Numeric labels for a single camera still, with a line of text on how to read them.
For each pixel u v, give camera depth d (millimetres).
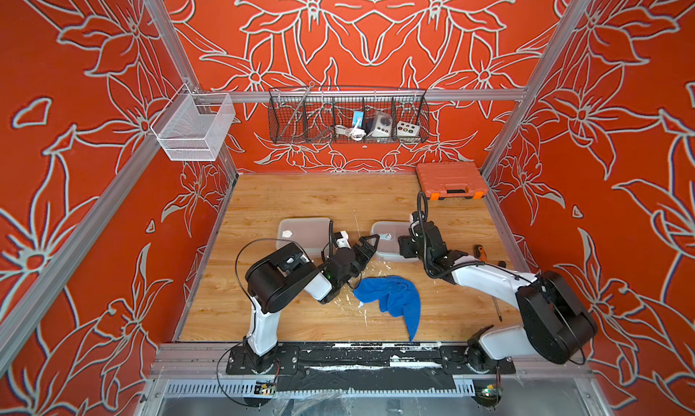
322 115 1005
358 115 837
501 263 917
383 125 908
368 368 727
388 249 917
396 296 819
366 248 814
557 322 426
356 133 852
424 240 670
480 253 924
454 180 1109
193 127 924
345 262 701
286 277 520
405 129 941
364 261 799
